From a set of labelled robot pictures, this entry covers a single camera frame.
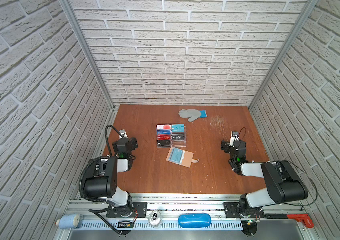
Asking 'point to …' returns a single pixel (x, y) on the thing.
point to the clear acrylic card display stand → (178, 143)
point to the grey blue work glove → (193, 114)
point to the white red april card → (163, 127)
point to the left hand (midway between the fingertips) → (124, 137)
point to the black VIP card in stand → (178, 137)
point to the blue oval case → (194, 220)
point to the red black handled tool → (301, 217)
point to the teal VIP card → (177, 128)
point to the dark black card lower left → (163, 143)
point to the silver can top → (154, 218)
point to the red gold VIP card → (163, 137)
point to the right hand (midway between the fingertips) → (231, 138)
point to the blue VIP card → (164, 132)
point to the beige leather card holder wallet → (186, 159)
